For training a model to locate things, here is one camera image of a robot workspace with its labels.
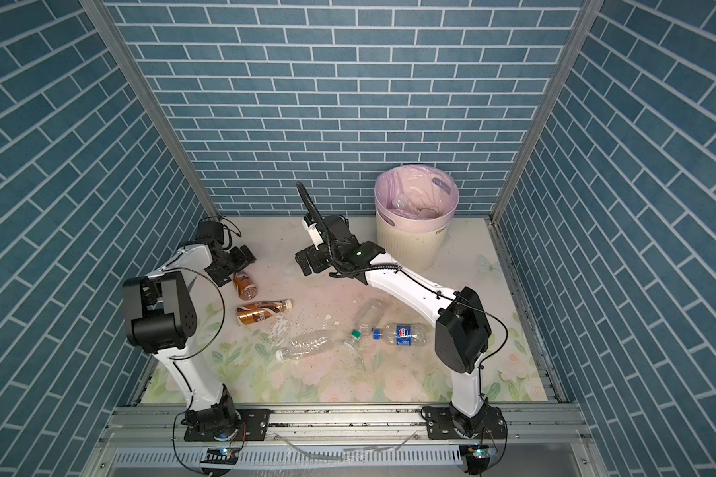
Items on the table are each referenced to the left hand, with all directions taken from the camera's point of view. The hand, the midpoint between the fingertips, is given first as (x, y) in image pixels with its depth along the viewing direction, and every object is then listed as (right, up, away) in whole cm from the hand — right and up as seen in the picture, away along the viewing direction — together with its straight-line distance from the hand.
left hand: (250, 264), depth 99 cm
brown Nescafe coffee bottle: (+1, -7, -5) cm, 9 cm away
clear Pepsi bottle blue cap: (+50, -19, -14) cm, 55 cm away
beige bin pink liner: (+56, +21, +6) cm, 60 cm away
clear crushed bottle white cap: (+22, -23, -13) cm, 34 cm away
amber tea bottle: (+5, -14, -10) cm, 18 cm away
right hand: (+25, +5, -17) cm, 30 cm away
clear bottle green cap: (+40, -16, -4) cm, 44 cm away
